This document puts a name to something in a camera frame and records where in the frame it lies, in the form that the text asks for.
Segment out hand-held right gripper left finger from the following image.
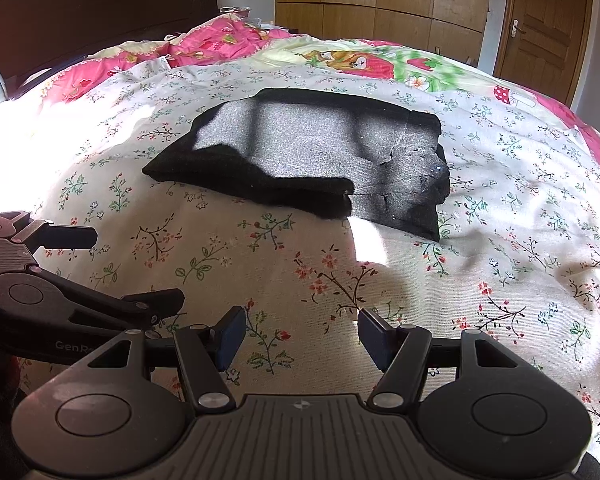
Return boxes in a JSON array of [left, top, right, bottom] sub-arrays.
[[86, 305, 247, 415]]

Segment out brown wooden door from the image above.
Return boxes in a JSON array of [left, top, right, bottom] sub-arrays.
[[494, 0, 597, 107]]

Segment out black pants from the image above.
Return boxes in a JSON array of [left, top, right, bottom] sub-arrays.
[[142, 87, 452, 243]]

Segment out brown wooden wardrobe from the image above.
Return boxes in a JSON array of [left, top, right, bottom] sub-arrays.
[[274, 0, 494, 65]]

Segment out pink cartoon print quilt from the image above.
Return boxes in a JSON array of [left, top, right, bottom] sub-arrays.
[[40, 14, 600, 182]]

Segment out dark wooden headboard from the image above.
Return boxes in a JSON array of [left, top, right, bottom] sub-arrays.
[[0, 0, 222, 92]]

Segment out white floral bedsheet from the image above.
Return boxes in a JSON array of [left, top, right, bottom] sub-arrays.
[[0, 55, 600, 461]]

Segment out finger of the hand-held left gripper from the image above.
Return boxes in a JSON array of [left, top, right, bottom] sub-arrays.
[[15, 219, 99, 257], [55, 282, 186, 330]]

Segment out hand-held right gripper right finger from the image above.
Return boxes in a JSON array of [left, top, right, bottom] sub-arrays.
[[357, 308, 527, 411]]

